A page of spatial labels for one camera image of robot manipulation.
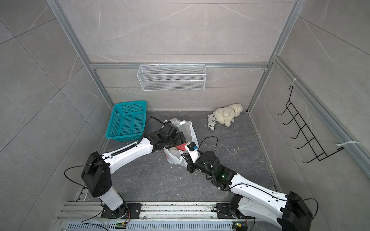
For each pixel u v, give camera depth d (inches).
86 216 28.9
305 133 26.4
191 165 25.0
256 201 18.4
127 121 45.0
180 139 29.8
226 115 40.4
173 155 30.1
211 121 42.4
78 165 16.9
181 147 31.6
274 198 17.3
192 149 24.1
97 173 17.3
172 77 39.6
